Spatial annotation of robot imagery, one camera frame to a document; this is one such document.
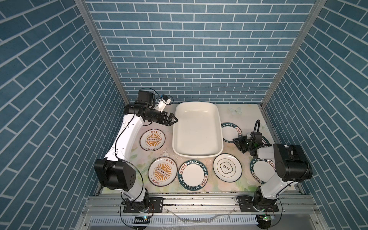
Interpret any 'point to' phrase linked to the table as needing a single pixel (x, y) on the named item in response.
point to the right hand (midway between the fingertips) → (232, 138)
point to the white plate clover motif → (227, 167)
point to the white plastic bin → (198, 132)
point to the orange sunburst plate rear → (152, 139)
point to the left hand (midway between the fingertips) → (170, 117)
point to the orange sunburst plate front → (162, 171)
